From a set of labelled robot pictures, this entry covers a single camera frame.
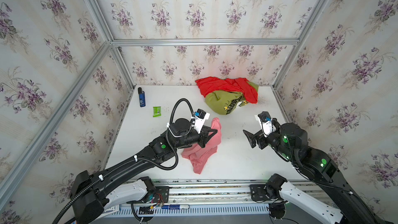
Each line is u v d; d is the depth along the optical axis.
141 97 1.11
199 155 0.76
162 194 0.72
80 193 0.37
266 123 0.52
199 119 0.59
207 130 0.62
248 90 1.10
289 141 0.45
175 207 0.69
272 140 0.53
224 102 0.98
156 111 1.08
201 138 0.59
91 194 0.38
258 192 0.73
